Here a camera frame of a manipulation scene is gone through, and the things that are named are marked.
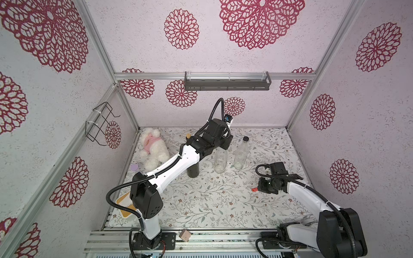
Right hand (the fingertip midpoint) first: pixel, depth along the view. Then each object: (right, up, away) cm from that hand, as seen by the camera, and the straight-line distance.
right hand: (257, 185), depth 88 cm
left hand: (-18, +27, -9) cm, 34 cm away
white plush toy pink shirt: (-60, +18, +12) cm, 64 cm away
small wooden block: (-38, -20, -14) cm, 45 cm away
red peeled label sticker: (-1, -3, +2) cm, 4 cm away
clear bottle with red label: (-4, +15, +19) cm, 25 cm away
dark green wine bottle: (-36, +7, +3) cm, 36 cm away
